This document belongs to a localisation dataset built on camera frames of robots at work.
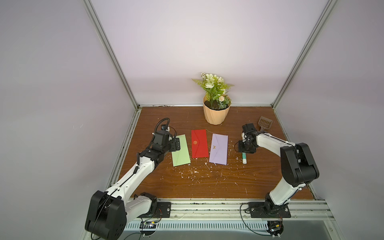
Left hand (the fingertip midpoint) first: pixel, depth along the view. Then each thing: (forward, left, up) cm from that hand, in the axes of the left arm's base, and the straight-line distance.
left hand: (174, 139), depth 85 cm
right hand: (+4, -44, -11) cm, 45 cm away
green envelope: (-5, -3, -14) cm, 15 cm away
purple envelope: (0, -27, -14) cm, 31 cm away
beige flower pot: (+19, -26, -2) cm, 32 cm away
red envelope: (+3, -15, -14) cm, 21 cm away
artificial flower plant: (+28, -25, +14) cm, 40 cm away
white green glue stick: (-6, -43, -12) cm, 45 cm away
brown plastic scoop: (+24, -64, -14) cm, 70 cm away
